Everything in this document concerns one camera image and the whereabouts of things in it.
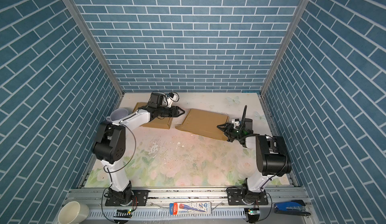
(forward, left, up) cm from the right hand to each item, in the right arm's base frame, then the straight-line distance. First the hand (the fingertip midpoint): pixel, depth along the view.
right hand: (218, 127), depth 92 cm
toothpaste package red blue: (-41, +7, -7) cm, 42 cm away
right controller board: (-41, -19, -13) cm, 47 cm away
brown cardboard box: (-4, +32, +8) cm, 34 cm away
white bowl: (-48, +64, -2) cm, 80 cm away
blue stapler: (-37, -36, -5) cm, 52 cm away
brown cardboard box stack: (+3, +9, 0) cm, 9 cm away
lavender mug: (+7, +69, -2) cm, 70 cm away
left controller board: (-46, +44, -10) cm, 64 cm away
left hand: (+6, +23, +6) cm, 25 cm away
